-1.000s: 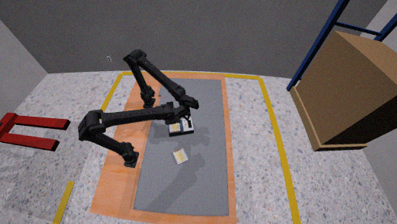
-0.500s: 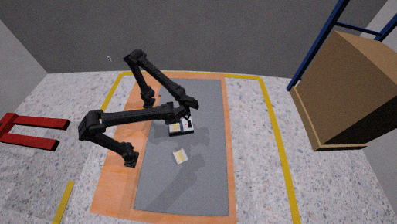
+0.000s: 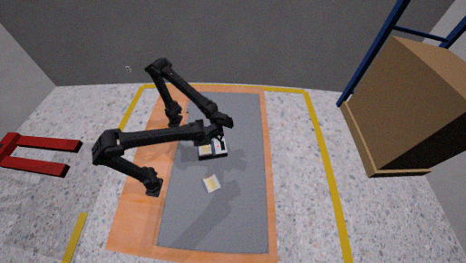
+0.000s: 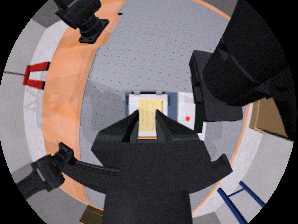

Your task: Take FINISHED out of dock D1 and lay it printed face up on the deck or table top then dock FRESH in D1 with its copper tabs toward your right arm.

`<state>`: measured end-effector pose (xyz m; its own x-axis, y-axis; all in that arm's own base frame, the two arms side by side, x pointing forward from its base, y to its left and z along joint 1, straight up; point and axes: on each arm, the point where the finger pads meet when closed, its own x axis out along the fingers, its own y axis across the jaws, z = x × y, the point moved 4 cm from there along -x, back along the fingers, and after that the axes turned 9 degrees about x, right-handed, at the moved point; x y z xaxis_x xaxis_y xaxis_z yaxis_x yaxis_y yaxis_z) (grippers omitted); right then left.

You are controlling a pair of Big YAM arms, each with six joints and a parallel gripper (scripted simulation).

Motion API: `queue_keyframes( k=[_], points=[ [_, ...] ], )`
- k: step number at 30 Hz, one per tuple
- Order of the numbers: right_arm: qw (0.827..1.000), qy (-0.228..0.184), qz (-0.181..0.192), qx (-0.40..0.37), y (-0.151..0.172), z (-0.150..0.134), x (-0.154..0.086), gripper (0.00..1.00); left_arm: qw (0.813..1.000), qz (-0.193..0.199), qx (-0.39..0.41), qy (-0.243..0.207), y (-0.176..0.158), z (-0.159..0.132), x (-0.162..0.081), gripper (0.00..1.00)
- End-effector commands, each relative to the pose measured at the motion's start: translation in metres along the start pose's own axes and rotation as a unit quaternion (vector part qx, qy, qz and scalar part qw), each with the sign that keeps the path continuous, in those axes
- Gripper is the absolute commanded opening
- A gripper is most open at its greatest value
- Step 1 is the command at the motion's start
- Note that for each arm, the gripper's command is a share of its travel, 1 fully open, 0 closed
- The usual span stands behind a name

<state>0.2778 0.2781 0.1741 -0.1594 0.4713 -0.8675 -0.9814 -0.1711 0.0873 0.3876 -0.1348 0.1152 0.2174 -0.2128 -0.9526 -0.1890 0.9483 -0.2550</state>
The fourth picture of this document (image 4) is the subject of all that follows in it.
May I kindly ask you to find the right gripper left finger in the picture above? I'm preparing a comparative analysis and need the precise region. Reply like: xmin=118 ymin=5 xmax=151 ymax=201
xmin=95 ymin=109 xmax=139 ymax=143

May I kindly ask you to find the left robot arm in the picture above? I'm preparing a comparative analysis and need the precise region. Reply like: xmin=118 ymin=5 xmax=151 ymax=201
xmin=54 ymin=0 xmax=297 ymax=141

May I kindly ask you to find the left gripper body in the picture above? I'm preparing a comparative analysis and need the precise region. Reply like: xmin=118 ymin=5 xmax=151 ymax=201
xmin=189 ymin=37 xmax=263 ymax=122

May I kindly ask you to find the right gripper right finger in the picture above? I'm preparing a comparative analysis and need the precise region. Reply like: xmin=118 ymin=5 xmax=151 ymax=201
xmin=155 ymin=109 xmax=200 ymax=143

